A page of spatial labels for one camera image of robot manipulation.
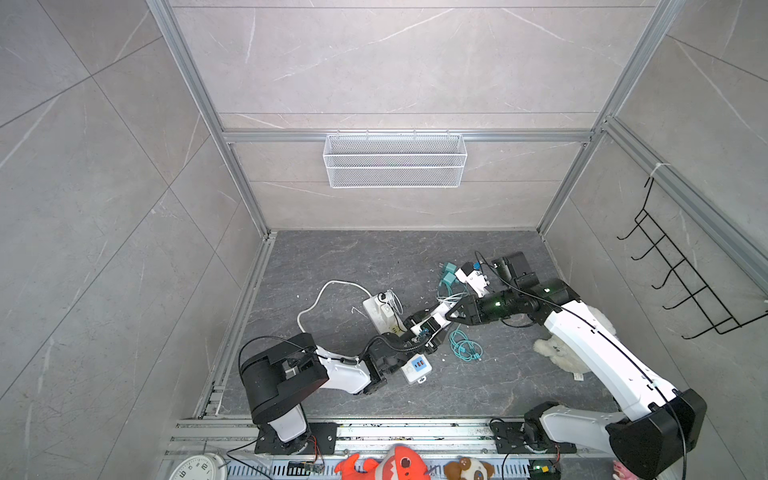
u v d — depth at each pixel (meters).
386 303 0.88
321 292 1.01
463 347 0.88
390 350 0.60
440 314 0.71
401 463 0.64
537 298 0.50
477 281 0.68
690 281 0.66
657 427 0.37
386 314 0.88
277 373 0.47
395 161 1.01
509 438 0.73
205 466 0.67
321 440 0.73
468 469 0.67
